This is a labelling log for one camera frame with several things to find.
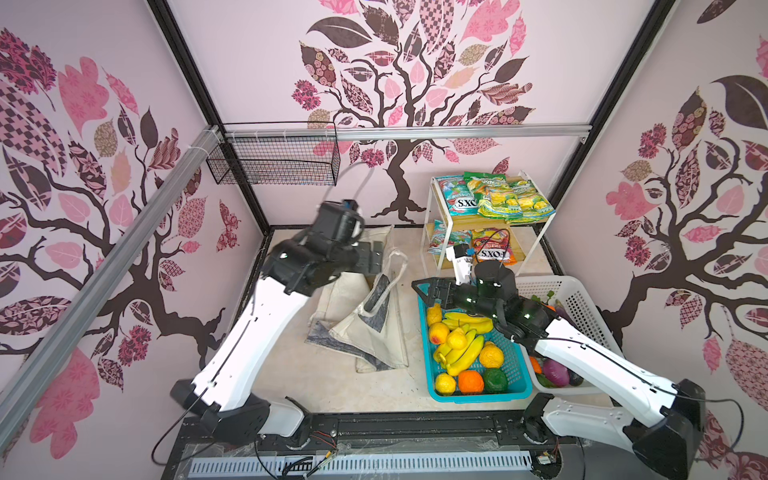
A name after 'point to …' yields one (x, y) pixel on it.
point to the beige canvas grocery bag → (360, 317)
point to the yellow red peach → (439, 333)
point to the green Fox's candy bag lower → (456, 237)
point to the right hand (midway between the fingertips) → (423, 281)
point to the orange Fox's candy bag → (493, 244)
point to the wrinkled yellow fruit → (434, 314)
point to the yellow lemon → (445, 384)
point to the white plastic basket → (574, 314)
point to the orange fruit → (470, 382)
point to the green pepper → (495, 381)
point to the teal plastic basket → (499, 350)
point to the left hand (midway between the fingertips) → (361, 256)
